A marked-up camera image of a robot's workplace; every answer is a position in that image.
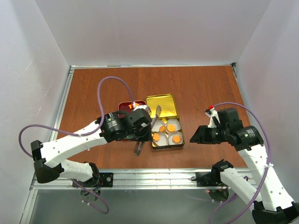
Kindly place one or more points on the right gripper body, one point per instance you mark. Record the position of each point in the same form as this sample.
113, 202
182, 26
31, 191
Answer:
204, 134

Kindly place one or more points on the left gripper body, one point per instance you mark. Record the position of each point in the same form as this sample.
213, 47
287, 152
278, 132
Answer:
145, 130

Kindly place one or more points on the small flower cookie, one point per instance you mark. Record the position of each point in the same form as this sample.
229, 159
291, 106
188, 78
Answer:
156, 137

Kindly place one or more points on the round waffle cookie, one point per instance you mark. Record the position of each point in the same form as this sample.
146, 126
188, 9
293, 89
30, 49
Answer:
162, 129

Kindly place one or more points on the metal tongs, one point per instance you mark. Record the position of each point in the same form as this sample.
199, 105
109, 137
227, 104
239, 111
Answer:
140, 144

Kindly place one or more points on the large round orange cookie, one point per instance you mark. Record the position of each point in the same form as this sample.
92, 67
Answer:
171, 128

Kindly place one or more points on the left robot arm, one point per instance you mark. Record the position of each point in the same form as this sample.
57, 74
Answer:
51, 159

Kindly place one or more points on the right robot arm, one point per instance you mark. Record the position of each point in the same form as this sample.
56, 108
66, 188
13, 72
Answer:
269, 203

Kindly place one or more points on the white paper cup back-left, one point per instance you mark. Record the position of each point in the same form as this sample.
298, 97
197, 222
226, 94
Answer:
156, 126

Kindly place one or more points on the dark red tray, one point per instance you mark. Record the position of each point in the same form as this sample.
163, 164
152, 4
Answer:
130, 106

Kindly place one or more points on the white paper cup back-right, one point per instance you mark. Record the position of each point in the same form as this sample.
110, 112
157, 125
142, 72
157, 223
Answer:
175, 122

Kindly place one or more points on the white paper cup front-right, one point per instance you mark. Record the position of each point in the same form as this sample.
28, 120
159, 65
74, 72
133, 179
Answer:
170, 136

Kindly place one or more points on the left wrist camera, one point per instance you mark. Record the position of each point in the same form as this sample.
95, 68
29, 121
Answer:
140, 108

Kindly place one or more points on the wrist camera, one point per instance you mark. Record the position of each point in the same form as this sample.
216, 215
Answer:
140, 108
213, 115

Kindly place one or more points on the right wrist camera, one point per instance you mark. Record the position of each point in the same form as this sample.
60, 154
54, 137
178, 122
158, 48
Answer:
213, 115

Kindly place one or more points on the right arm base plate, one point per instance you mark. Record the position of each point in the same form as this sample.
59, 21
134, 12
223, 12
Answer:
214, 179

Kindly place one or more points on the aluminium table frame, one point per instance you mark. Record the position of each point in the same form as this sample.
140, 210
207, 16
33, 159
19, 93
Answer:
156, 186

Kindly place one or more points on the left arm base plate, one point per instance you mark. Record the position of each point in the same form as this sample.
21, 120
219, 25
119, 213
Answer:
104, 180

